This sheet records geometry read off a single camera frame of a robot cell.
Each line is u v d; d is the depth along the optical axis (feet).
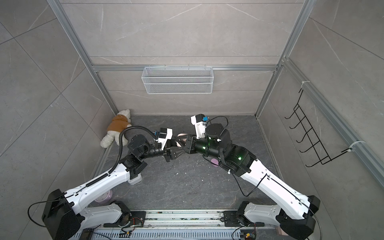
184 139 1.95
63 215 1.24
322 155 1.93
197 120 1.75
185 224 2.39
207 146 1.54
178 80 3.31
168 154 1.87
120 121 3.51
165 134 1.73
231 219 2.38
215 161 3.05
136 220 2.39
